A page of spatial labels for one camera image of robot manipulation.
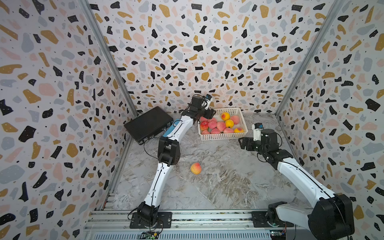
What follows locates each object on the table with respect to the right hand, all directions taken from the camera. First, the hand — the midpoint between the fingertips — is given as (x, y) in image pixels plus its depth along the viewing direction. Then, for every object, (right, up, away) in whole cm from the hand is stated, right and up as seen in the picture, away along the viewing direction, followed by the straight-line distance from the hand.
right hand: (245, 139), depth 84 cm
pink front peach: (-11, +7, +24) cm, 27 cm away
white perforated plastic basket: (+1, +19, +33) cm, 39 cm away
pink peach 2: (+1, +13, +28) cm, 31 cm away
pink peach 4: (-6, +4, +22) cm, 23 cm away
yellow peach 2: (-5, +9, +25) cm, 27 cm away
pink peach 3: (-15, +4, +20) cm, 25 cm away
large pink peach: (-17, +10, +22) cm, 30 cm away
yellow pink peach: (+1, +5, +19) cm, 20 cm away
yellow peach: (-7, +15, +29) cm, 33 cm away
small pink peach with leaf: (-22, +3, +20) cm, 30 cm away
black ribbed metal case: (-64, +9, +26) cm, 70 cm away
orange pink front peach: (-28, -17, +3) cm, 33 cm away
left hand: (-16, +19, +17) cm, 30 cm away
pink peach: (-24, +12, +12) cm, 30 cm away
